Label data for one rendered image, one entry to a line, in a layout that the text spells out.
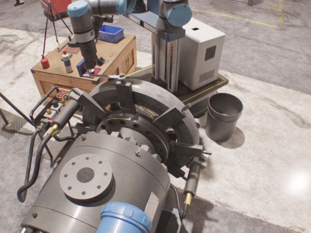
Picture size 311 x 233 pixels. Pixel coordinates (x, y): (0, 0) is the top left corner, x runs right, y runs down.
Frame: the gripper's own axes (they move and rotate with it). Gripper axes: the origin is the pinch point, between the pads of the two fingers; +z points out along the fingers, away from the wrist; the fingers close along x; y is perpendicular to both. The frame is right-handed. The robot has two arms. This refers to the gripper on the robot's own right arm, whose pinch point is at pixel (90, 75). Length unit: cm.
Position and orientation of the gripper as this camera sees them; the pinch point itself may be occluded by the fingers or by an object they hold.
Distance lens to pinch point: 124.3
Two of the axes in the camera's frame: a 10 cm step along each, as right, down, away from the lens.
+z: 0.7, 7.3, 6.8
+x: 2.1, -6.8, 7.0
